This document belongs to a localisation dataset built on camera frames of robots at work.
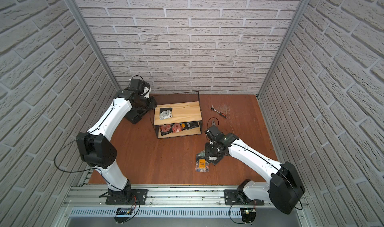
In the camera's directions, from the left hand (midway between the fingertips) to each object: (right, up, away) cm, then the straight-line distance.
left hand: (157, 102), depth 86 cm
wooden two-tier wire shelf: (+14, -9, 0) cm, 17 cm away
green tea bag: (+26, -32, +1) cm, 42 cm away
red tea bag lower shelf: (+2, -17, +11) cm, 20 cm away
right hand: (+31, -29, -5) cm, 42 cm away
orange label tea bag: (+26, -37, -2) cm, 46 cm away
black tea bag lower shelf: (+18, -15, +13) cm, 27 cm away
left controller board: (-13, -55, -14) cm, 58 cm away
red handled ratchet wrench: (+36, -4, +23) cm, 43 cm away
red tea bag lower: (+9, -17, +11) cm, 22 cm away
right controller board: (+48, -55, -16) cm, 75 cm away
